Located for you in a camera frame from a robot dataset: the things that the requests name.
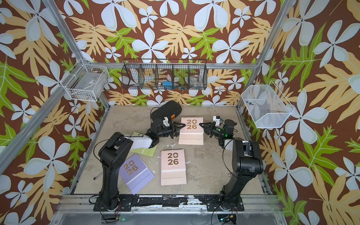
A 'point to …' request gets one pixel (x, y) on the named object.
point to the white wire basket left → (85, 82)
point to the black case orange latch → (169, 110)
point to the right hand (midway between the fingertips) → (199, 125)
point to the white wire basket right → (266, 105)
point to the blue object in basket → (168, 85)
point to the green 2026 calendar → (147, 152)
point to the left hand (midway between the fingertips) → (186, 125)
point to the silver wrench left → (95, 178)
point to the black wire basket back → (165, 74)
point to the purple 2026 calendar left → (135, 173)
